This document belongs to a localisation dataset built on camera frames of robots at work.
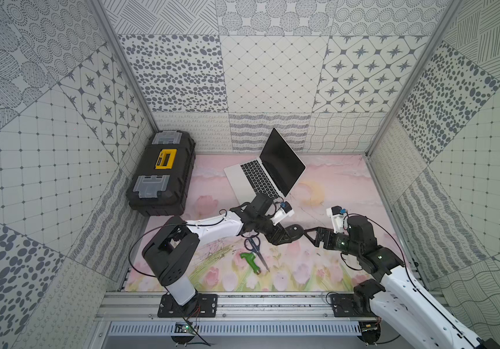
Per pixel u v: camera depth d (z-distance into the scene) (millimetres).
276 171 1207
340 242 664
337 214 714
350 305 729
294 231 811
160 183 866
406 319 535
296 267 835
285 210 747
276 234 723
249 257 838
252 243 881
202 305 731
